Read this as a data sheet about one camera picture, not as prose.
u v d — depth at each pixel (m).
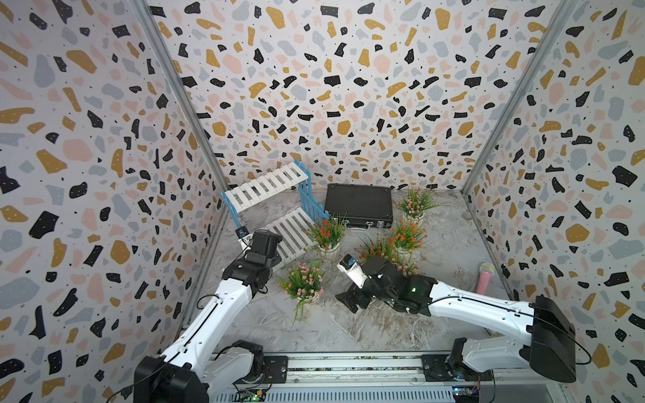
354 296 0.66
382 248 0.85
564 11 0.71
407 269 0.75
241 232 0.69
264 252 0.61
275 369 0.73
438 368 0.74
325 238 0.87
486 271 0.92
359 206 1.08
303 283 0.77
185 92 0.86
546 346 0.39
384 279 0.56
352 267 0.66
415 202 0.97
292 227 1.06
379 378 0.73
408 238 0.88
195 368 0.39
